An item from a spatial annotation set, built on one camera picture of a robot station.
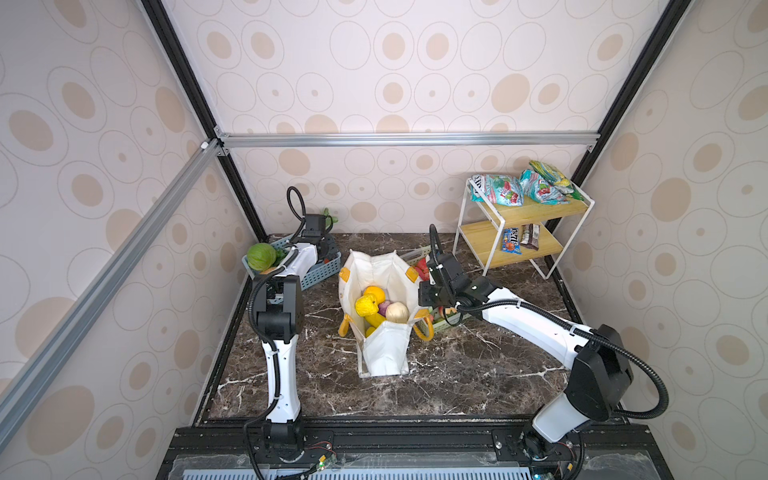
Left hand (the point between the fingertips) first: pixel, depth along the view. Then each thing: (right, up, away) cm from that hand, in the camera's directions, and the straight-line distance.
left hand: (334, 237), depth 104 cm
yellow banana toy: (+15, -27, -12) cm, 33 cm away
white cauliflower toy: (+22, -24, -17) cm, 36 cm away
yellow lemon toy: (+13, -22, -15) cm, 29 cm away
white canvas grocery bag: (+18, -34, -21) cm, 44 cm away
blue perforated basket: (-1, -9, -1) cm, 9 cm away
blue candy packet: (+58, -2, -10) cm, 59 cm away
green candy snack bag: (+50, +11, -21) cm, 55 cm away
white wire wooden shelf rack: (+47, -2, -25) cm, 53 cm away
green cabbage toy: (-23, -7, -7) cm, 25 cm away
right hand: (+29, -17, -19) cm, 39 cm away
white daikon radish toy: (+1, +4, -16) cm, 17 cm away
